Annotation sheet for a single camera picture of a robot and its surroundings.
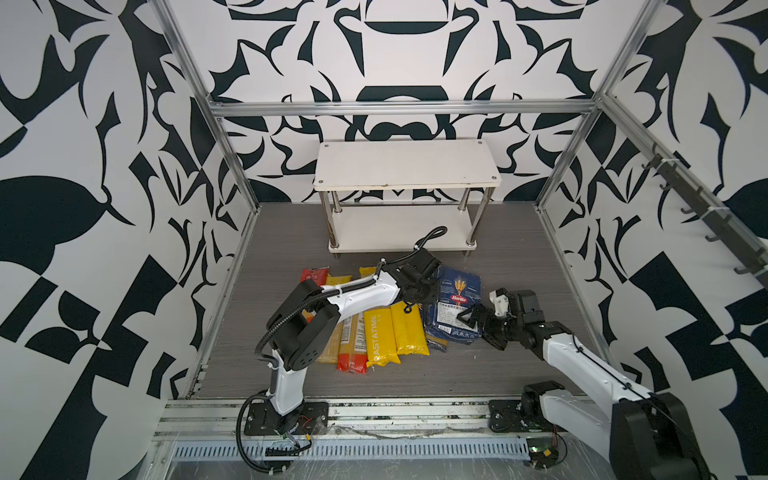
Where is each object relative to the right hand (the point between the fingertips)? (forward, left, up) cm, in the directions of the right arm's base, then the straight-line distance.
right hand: (469, 323), depth 85 cm
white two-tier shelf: (+56, +16, -3) cm, 58 cm away
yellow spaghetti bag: (-7, +38, -2) cm, 39 cm away
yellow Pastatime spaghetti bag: (-4, +25, 0) cm, 25 cm away
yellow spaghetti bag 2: (-2, +17, +2) cm, 17 cm away
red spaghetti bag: (+17, +45, 0) cm, 48 cm away
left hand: (+9, +8, +4) cm, 12 cm away
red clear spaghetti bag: (-8, +32, 0) cm, 33 cm away
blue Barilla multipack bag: (+9, +2, +3) cm, 10 cm away
